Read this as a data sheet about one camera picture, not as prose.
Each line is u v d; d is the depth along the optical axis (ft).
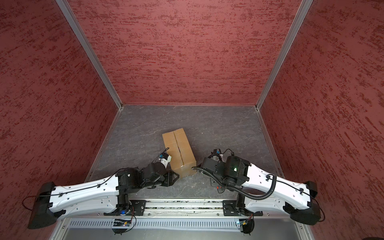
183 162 2.41
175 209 2.49
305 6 2.33
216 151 2.04
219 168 1.60
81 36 2.66
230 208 2.43
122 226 2.37
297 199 1.29
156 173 1.78
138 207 2.46
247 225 2.33
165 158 2.24
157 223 2.32
